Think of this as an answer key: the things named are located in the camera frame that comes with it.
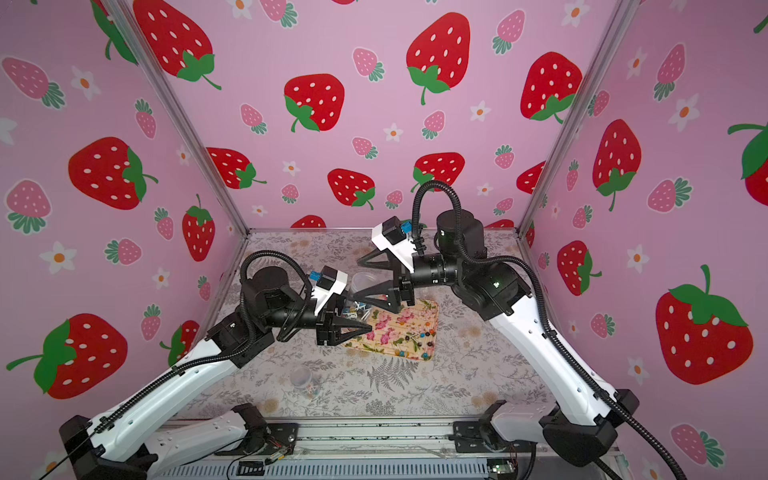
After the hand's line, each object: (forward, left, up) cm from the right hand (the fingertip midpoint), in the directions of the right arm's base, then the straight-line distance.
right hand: (357, 285), depth 51 cm
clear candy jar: (-2, +22, -48) cm, 53 cm away
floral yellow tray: (+12, -3, -44) cm, 45 cm away
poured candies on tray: (+10, -12, -44) cm, 47 cm away
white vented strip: (-23, +9, -44) cm, 51 cm away
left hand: (-1, -2, -10) cm, 10 cm away
